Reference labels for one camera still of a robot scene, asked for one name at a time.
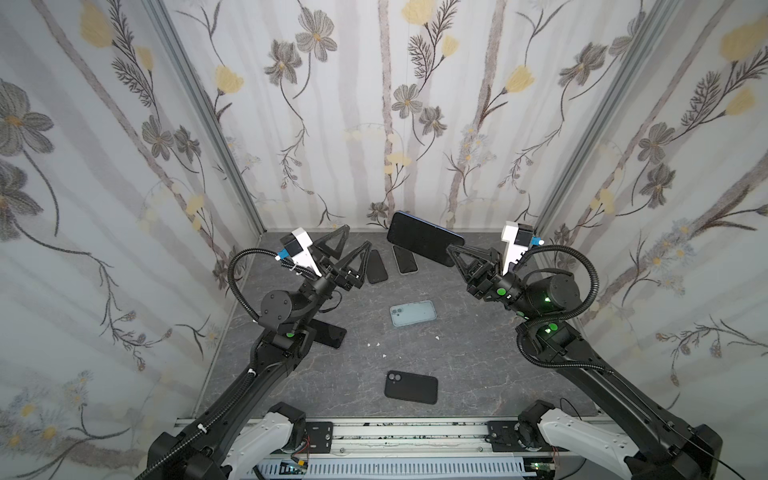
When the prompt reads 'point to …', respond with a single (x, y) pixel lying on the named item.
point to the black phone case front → (411, 387)
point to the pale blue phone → (413, 313)
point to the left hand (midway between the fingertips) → (353, 231)
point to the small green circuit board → (290, 467)
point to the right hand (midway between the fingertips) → (455, 249)
